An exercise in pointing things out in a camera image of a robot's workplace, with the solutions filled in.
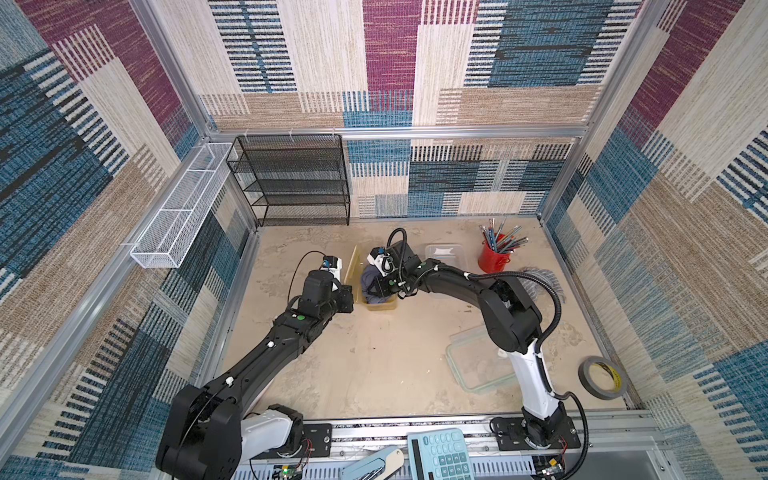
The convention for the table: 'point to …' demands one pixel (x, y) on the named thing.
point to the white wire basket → (167, 240)
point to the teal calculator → (439, 455)
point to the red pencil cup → (491, 261)
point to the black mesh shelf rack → (293, 179)
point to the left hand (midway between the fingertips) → (352, 288)
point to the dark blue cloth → (368, 275)
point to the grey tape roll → (589, 384)
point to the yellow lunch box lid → (355, 277)
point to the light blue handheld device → (375, 466)
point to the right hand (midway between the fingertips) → (374, 292)
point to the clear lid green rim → (478, 364)
